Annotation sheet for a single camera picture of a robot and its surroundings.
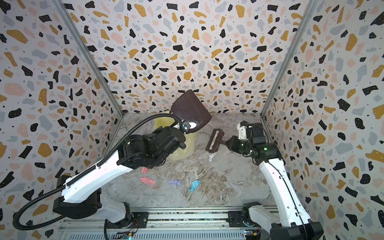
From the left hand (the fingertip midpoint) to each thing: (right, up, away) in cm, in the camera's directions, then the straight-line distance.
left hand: (168, 129), depth 61 cm
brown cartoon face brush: (+21, -6, +24) cm, 33 cm away
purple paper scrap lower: (-1, -31, +25) cm, 39 cm away
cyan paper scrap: (+10, -32, +25) cm, 42 cm away
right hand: (+25, -5, +12) cm, 28 cm away
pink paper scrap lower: (-18, -29, +25) cm, 42 cm away
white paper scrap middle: (+20, -18, +34) cm, 43 cm away
